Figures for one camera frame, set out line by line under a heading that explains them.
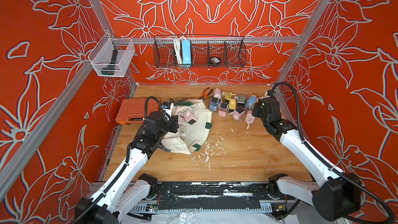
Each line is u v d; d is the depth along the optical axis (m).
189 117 0.94
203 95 1.13
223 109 0.98
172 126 0.68
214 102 1.01
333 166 0.42
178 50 0.90
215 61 0.95
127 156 0.48
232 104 1.00
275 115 0.59
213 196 0.73
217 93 1.05
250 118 0.94
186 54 0.90
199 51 0.97
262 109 0.63
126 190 0.46
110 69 0.80
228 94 1.08
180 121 0.95
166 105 0.66
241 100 1.04
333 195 0.38
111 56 0.88
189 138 0.90
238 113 0.95
